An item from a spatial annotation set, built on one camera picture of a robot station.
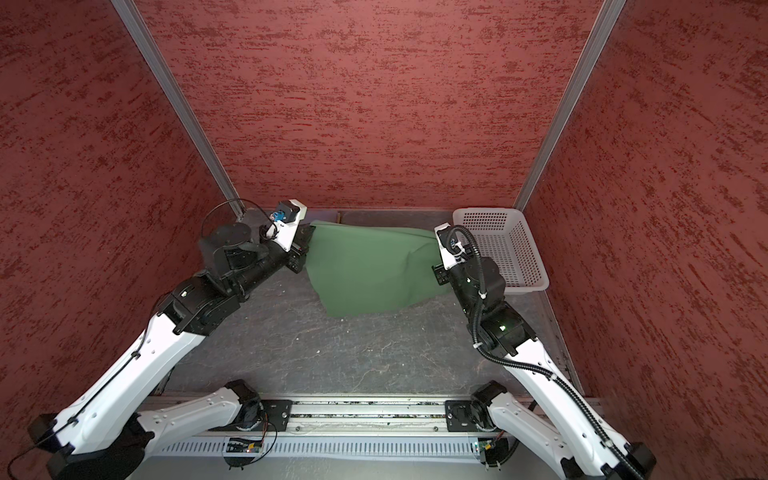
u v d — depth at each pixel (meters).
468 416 0.74
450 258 0.58
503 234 1.13
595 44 0.76
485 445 0.72
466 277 0.49
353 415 0.76
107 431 0.38
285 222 0.49
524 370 0.45
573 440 0.39
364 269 0.68
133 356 0.39
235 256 0.43
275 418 0.74
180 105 0.88
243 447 0.72
